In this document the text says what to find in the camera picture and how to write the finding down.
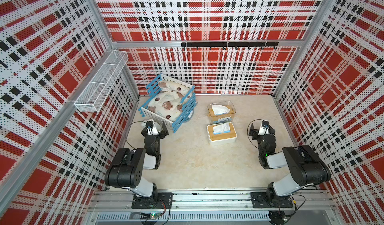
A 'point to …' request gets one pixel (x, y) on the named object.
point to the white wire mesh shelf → (97, 91)
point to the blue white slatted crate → (189, 103)
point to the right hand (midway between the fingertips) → (261, 123)
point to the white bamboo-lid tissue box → (209, 129)
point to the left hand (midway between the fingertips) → (158, 122)
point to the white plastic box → (222, 138)
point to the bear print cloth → (167, 104)
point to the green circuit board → (149, 216)
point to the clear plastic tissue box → (226, 104)
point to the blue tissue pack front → (219, 109)
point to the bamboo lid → (211, 113)
